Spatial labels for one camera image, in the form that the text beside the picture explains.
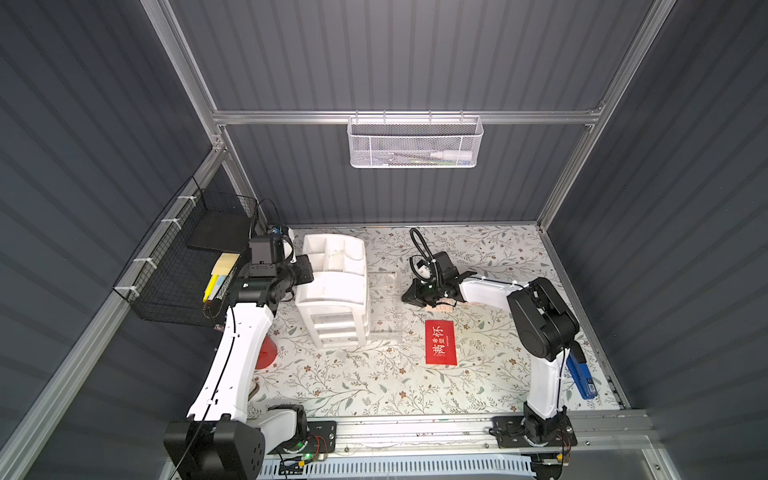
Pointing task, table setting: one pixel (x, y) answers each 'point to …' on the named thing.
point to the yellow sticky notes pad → (225, 264)
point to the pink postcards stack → (470, 303)
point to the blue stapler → (580, 374)
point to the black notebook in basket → (221, 228)
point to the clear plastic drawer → (385, 306)
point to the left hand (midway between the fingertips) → (309, 264)
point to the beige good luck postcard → (444, 307)
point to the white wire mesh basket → (414, 142)
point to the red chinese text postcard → (440, 341)
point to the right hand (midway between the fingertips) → (404, 298)
